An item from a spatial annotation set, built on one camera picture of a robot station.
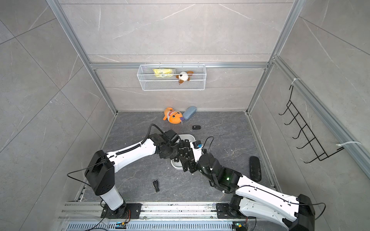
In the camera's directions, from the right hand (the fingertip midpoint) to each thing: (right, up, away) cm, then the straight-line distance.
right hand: (188, 154), depth 71 cm
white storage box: (-5, -10, +15) cm, 19 cm away
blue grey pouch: (+1, +25, +45) cm, 52 cm away
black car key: (+6, +13, +37) cm, 39 cm away
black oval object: (+41, -12, +15) cm, 45 cm away
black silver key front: (-19, -19, +10) cm, 29 cm away
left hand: (-7, -2, +14) cm, 16 cm away
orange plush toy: (-11, +21, +36) cm, 43 cm away
